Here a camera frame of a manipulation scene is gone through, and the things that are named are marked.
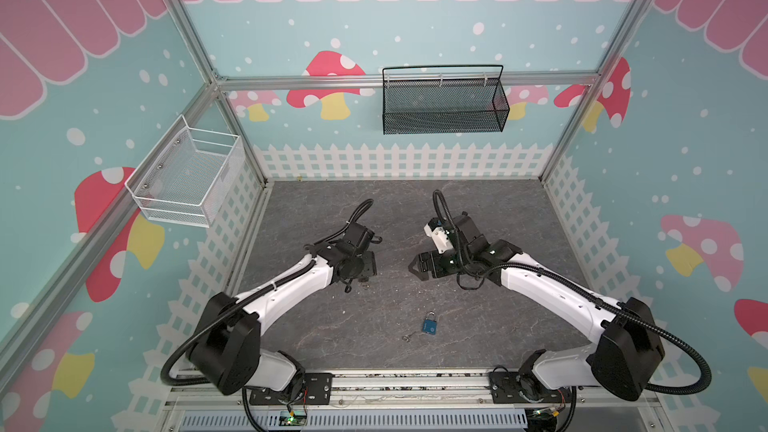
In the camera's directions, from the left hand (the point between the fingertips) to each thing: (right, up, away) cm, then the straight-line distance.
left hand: (364, 271), depth 86 cm
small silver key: (+12, -18, -4) cm, 22 cm away
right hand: (+16, +3, -6) cm, 17 cm away
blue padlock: (+19, -15, -3) cm, 24 cm away
